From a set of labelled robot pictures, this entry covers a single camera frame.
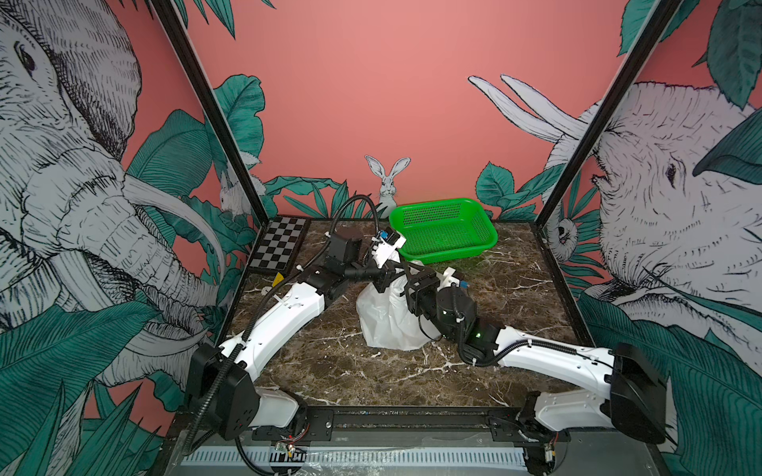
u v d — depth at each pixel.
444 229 1.18
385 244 0.64
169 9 0.69
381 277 0.66
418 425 0.75
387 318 0.80
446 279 0.70
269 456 0.72
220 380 0.38
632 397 0.40
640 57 0.76
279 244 1.10
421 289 0.64
